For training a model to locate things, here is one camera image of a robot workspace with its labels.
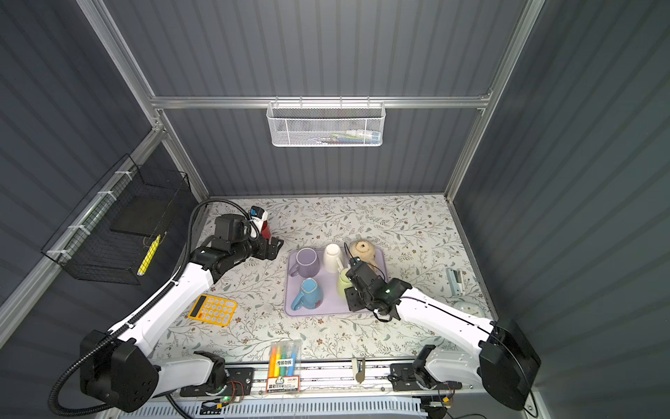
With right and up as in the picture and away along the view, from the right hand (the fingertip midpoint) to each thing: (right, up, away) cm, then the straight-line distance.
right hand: (355, 296), depth 82 cm
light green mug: (-4, +4, +1) cm, 6 cm away
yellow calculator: (-47, -6, +4) cm, 48 cm away
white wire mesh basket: (-12, +71, +41) cm, 83 cm away
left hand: (-27, +19, 0) cm, 33 cm away
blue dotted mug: (-15, 0, -1) cm, 15 cm away
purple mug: (-16, +9, +7) cm, 20 cm away
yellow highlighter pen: (-56, +15, -14) cm, 59 cm away
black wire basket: (-67, +24, -9) cm, 71 cm away
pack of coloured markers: (-21, -18, -7) cm, 29 cm away
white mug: (-8, +10, +9) cm, 16 cm away
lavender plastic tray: (-8, -5, +8) cm, 12 cm away
